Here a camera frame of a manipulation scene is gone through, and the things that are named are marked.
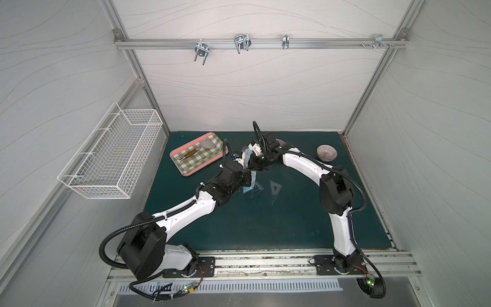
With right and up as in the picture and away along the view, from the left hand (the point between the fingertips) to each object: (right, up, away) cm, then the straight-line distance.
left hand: (250, 169), depth 82 cm
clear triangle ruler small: (+13, -13, +13) cm, 23 cm away
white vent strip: (-31, -44, -11) cm, 55 cm away
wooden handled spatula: (-26, +13, +29) cm, 41 cm away
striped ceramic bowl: (+44, +7, +26) cm, 51 cm away
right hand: (-3, 0, +8) cm, 8 cm away
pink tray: (-27, 0, +22) cm, 35 cm away
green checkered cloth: (-30, +7, +28) cm, 42 cm away
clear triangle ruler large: (+3, -11, +13) cm, 18 cm away
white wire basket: (-51, +4, -14) cm, 53 cm away
